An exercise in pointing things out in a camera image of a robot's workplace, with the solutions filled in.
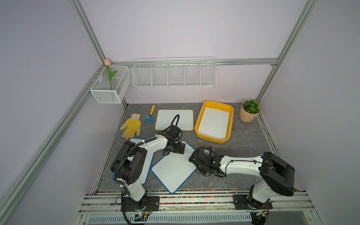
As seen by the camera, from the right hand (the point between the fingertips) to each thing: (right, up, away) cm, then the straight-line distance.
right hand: (190, 160), depth 86 cm
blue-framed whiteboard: (-27, -3, +2) cm, 27 cm away
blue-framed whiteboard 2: (-10, -5, 0) cm, 11 cm away
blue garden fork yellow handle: (-32, +26, +26) cm, 49 cm away
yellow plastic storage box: (+25, +36, +27) cm, 51 cm away
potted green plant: (+43, +32, +14) cm, 56 cm away
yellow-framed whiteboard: (+19, +22, +19) cm, 35 cm away
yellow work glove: (-43, +21, +20) cm, 52 cm away
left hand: (-8, +5, +5) cm, 11 cm away
